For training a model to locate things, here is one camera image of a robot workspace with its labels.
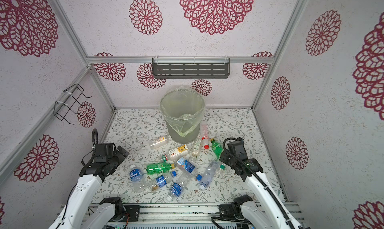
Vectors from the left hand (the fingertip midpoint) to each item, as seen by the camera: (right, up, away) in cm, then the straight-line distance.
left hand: (122, 158), depth 82 cm
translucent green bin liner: (+33, +28, +12) cm, 45 cm away
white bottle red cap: (+47, +12, +18) cm, 52 cm away
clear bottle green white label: (+41, +5, +10) cm, 43 cm away
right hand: (+55, +3, -3) cm, 56 cm away
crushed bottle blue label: (+31, -14, -6) cm, 34 cm away
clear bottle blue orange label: (+37, -5, +1) cm, 37 cm away
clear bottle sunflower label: (+30, +2, +8) cm, 31 cm away
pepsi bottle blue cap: (+22, -11, -3) cm, 25 cm away
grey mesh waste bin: (+28, +12, +1) cm, 30 cm away
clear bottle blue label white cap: (+9, -11, -1) cm, 14 cm away
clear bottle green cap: (+54, -3, -6) cm, 54 cm away
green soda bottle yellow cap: (+20, -5, +1) cm, 21 cm away
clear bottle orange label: (+17, +7, +13) cm, 23 cm away
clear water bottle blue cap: (+47, -12, +4) cm, 49 cm away
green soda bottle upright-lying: (+54, +4, +10) cm, 55 cm away
